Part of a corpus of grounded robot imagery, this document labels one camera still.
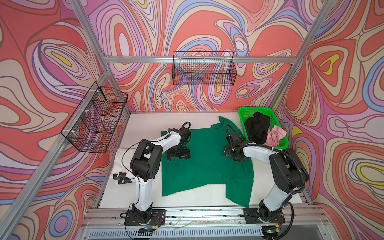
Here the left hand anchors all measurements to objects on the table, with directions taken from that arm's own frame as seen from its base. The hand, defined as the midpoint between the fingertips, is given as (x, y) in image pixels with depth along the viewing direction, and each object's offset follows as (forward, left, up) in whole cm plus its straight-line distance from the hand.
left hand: (183, 157), depth 95 cm
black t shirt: (+18, -50, +9) cm, 54 cm away
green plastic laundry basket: (+34, -46, +6) cm, 58 cm away
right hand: (0, -33, -1) cm, 33 cm away
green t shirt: (-5, -16, +1) cm, 16 cm away
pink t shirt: (+14, -61, +5) cm, 63 cm away
